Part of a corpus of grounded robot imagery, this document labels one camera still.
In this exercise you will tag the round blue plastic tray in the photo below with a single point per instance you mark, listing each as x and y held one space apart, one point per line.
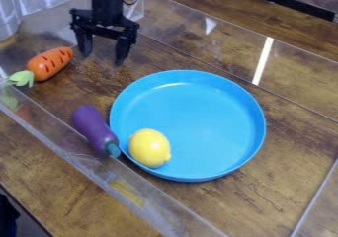
207 115

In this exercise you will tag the purple toy eggplant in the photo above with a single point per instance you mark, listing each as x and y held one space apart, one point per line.
89 124

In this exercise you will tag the orange toy carrot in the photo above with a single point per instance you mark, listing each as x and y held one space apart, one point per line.
42 67

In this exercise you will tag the clear acrylic back barrier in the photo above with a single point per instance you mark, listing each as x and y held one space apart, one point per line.
237 39

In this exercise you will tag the yellow toy lemon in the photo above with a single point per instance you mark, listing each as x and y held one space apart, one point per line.
148 147

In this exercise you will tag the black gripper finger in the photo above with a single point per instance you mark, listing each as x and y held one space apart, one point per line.
84 42
121 50

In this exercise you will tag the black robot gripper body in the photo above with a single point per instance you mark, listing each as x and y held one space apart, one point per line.
104 20

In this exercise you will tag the clear acrylic front barrier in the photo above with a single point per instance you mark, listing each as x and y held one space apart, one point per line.
167 215

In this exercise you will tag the clear acrylic barrier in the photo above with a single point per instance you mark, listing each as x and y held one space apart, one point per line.
237 39
167 215

